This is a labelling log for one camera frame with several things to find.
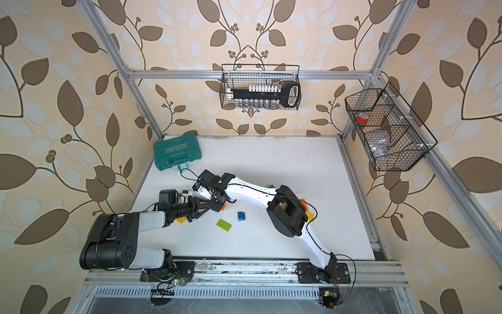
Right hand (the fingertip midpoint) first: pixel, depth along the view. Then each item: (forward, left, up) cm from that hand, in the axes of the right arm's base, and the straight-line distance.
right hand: (216, 201), depth 89 cm
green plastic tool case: (+31, +26, +1) cm, 41 cm away
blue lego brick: (-6, -11, -4) cm, 13 cm away
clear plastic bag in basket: (+6, -65, +27) cm, 71 cm away
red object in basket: (+26, -68, +25) cm, 77 cm away
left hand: (-1, +4, +1) cm, 4 cm away
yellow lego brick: (-7, +16, -3) cm, 17 cm away
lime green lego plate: (-9, -4, -5) cm, 11 cm away
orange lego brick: (-6, -5, +6) cm, 9 cm away
